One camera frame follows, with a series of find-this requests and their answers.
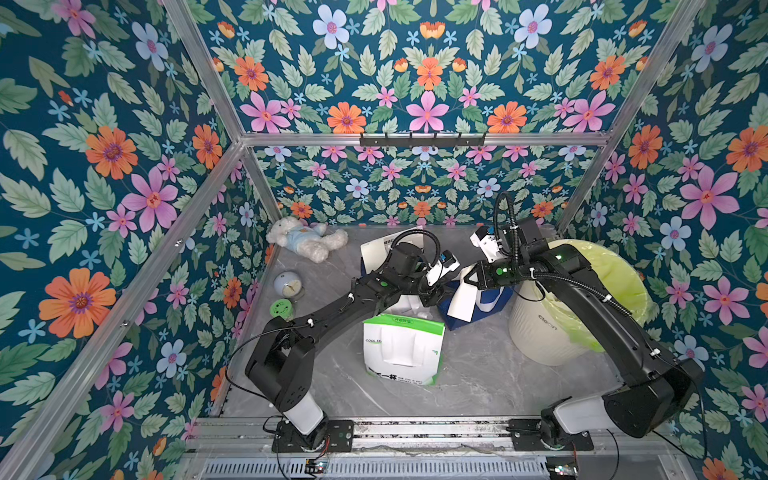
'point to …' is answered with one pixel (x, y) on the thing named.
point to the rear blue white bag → (373, 255)
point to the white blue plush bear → (309, 241)
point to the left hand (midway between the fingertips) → (453, 282)
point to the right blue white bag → (487, 303)
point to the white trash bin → (538, 330)
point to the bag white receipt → (463, 303)
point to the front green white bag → (404, 342)
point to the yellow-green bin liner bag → (623, 281)
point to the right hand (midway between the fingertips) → (472, 271)
